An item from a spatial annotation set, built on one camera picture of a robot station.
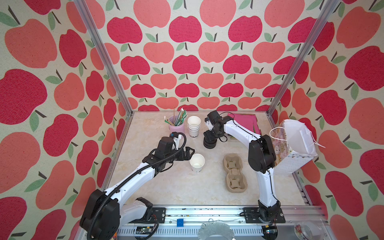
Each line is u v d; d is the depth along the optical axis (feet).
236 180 2.69
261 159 1.86
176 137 2.42
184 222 2.45
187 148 2.41
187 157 2.36
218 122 2.40
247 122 3.66
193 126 3.08
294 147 2.73
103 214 1.31
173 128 3.21
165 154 2.06
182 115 3.06
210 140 2.90
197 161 2.85
